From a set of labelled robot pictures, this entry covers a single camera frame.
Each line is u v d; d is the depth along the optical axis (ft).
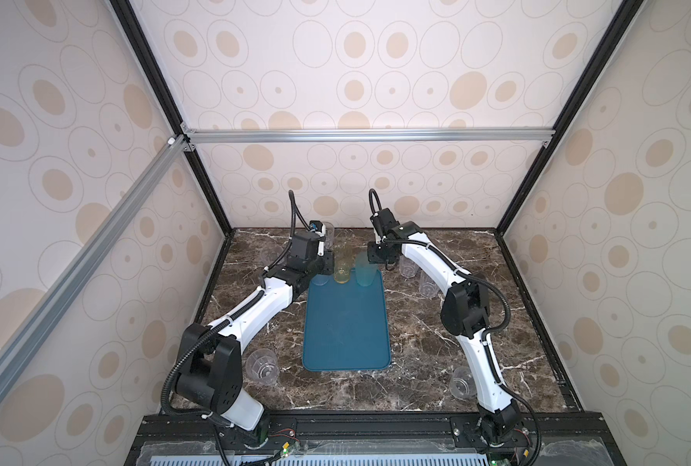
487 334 1.99
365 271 3.27
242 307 1.64
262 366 2.74
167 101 2.68
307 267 2.29
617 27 2.29
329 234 3.75
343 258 3.57
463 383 2.67
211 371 1.41
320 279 3.37
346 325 3.02
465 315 2.01
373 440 2.39
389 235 2.43
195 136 2.95
